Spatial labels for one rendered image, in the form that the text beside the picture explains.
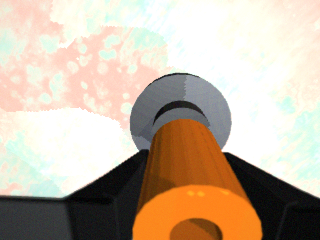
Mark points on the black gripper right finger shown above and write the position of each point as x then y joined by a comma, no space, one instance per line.
285,211

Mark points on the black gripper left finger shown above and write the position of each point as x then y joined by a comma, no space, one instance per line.
104,209

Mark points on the orange knob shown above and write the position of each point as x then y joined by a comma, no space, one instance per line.
189,190

